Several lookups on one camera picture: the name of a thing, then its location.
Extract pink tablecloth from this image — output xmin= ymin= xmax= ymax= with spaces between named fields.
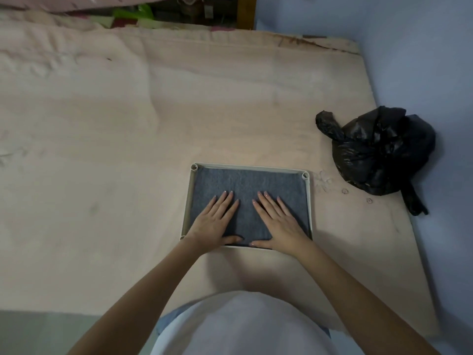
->
xmin=0 ymin=10 xmax=440 ymax=339

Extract brown wooden post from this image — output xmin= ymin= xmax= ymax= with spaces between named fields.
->
xmin=236 ymin=0 xmax=258 ymax=31

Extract green plastic item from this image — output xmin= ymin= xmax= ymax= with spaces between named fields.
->
xmin=112 ymin=3 xmax=154 ymax=21

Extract person's left forearm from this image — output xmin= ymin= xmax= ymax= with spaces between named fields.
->
xmin=68 ymin=236 xmax=204 ymax=355

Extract person's white shirt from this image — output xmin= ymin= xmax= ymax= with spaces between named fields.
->
xmin=149 ymin=290 xmax=333 ymax=355

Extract beige plastic tray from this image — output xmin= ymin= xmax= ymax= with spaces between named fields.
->
xmin=180 ymin=163 xmax=315 ymax=251

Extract person's left hand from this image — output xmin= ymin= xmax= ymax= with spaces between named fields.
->
xmin=183 ymin=191 xmax=244 ymax=254

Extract grey and white absorbent pad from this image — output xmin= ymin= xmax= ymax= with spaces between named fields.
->
xmin=188 ymin=167 xmax=310 ymax=248

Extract person's right forearm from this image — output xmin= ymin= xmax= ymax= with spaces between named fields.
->
xmin=299 ymin=242 xmax=440 ymax=355

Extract black plastic bag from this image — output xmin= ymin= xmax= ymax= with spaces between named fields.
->
xmin=315 ymin=106 xmax=437 ymax=217

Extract person's right hand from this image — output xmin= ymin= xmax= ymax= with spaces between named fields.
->
xmin=249 ymin=191 xmax=315 ymax=255

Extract person's blue jeans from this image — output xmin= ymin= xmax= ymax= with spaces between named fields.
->
xmin=156 ymin=305 xmax=193 ymax=337

